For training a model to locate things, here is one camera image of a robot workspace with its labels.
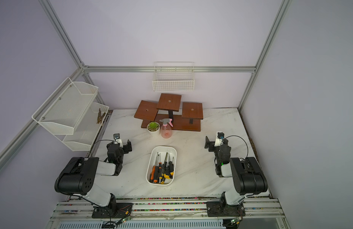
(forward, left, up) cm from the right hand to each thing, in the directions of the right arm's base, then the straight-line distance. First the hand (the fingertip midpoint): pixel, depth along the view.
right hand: (213, 138), depth 93 cm
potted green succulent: (+9, +41, 0) cm, 42 cm away
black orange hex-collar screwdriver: (-18, +35, -5) cm, 40 cm away
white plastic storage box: (-12, +40, -2) cm, 42 cm away
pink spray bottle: (+8, +32, -2) cm, 33 cm away
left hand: (0, +62, -2) cm, 62 cm away
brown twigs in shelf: (+16, +78, +6) cm, 80 cm away
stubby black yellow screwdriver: (-17, +28, -6) cm, 34 cm away
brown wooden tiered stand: (+14, +18, +6) cm, 24 cm away
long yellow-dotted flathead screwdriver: (-20, +33, -4) cm, 39 cm away
